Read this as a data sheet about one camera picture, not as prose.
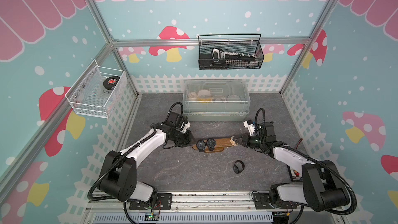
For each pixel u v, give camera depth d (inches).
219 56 34.9
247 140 29.9
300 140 37.8
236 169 32.4
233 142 33.3
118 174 16.9
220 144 33.6
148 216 28.1
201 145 32.8
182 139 29.1
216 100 37.7
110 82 31.2
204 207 29.1
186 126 32.4
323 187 16.7
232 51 36.2
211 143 33.4
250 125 32.1
